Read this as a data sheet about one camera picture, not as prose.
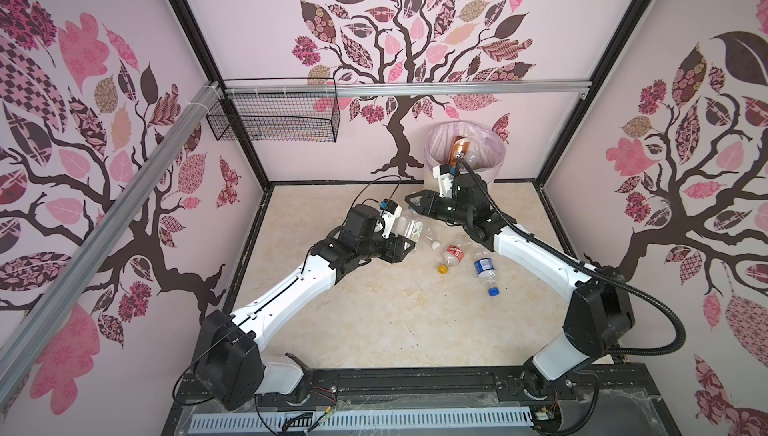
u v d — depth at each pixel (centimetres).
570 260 49
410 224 74
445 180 74
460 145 100
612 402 72
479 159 103
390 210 68
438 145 102
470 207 62
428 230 103
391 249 68
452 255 93
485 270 90
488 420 70
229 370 39
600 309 44
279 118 122
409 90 97
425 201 72
